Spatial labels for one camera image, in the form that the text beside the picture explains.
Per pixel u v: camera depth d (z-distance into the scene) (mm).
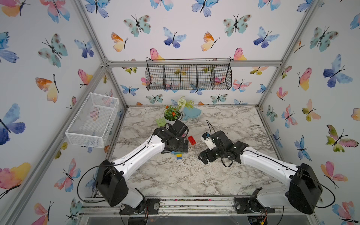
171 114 949
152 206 731
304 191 407
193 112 1140
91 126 880
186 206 755
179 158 898
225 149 622
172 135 549
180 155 883
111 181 401
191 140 986
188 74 982
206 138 735
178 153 856
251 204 647
